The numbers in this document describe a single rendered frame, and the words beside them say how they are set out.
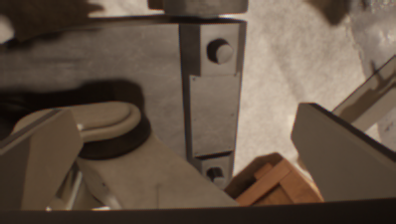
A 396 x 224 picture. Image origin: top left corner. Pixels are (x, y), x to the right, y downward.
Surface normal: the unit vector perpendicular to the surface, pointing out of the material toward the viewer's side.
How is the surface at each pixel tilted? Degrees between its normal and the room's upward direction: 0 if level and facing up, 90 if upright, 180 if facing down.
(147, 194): 90
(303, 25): 0
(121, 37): 0
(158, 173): 90
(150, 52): 0
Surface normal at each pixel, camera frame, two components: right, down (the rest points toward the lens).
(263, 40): 0.22, 0.47
